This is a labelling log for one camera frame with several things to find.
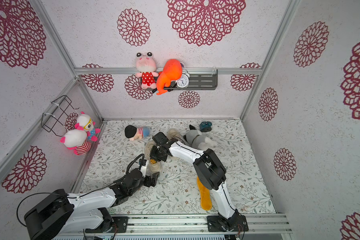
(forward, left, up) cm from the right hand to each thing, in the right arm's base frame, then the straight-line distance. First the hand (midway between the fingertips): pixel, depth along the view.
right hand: (148, 155), depth 90 cm
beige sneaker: (-7, -4, -2) cm, 8 cm away
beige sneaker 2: (+22, -14, -5) cm, 26 cm away
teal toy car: (+27, -37, -3) cm, 46 cm away
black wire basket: (+5, +45, +25) cm, 52 cm away
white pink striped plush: (+3, +41, +11) cm, 42 cm away
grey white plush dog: (+14, -28, 0) cm, 32 cm away
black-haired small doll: (+19, +15, -1) cm, 24 cm away
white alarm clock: (+35, -21, +28) cm, 49 cm away
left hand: (-9, -3, -3) cm, 10 cm away
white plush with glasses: (+16, +40, +12) cm, 45 cm away
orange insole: (-22, -33, -7) cm, 41 cm away
